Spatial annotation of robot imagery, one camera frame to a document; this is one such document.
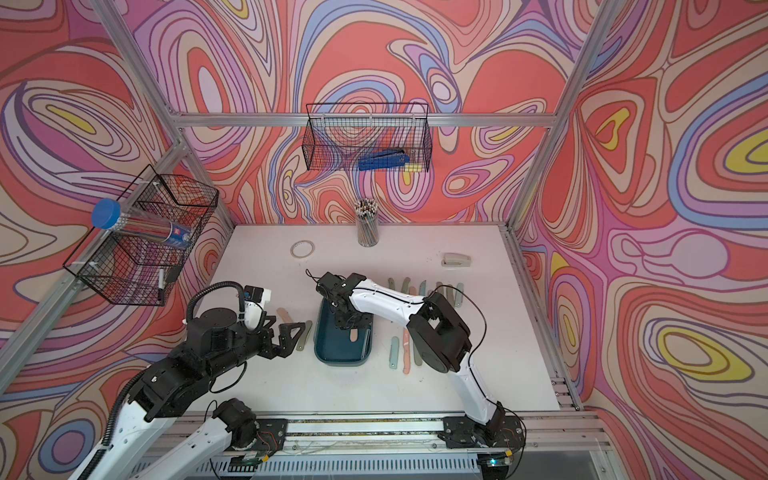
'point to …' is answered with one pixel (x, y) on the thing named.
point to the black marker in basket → (161, 287)
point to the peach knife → (354, 334)
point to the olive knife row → (441, 288)
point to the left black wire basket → (123, 269)
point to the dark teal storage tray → (333, 346)
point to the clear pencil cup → (367, 222)
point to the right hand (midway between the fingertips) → (354, 331)
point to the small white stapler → (456, 260)
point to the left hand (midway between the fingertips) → (294, 323)
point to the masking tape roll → (302, 249)
